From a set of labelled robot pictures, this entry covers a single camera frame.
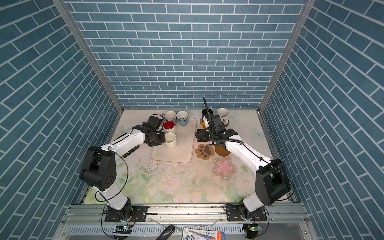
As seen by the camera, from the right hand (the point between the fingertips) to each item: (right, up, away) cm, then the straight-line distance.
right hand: (200, 132), depth 86 cm
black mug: (+3, +13, +22) cm, 26 cm away
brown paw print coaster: (+3, -13, +11) cm, 17 cm away
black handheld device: (-15, -43, -20) cm, 50 cm away
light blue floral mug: (-13, +10, +20) cm, 26 cm away
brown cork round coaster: (+14, -13, +11) cm, 22 cm away
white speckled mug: (+18, +13, +26) cm, 34 cm away
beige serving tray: (-11, -14, +13) cm, 22 cm away
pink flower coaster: (+15, -22, +5) cm, 27 cm away
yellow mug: (+2, +4, -9) cm, 9 cm away
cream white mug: (-18, -6, +4) cm, 19 cm away
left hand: (-23, -6, +7) cm, 25 cm away
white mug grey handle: (-22, +11, +24) cm, 34 cm away
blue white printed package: (-4, -46, -18) cm, 49 cm away
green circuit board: (-38, -47, -13) cm, 61 cm away
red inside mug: (-22, +3, +20) cm, 30 cm away
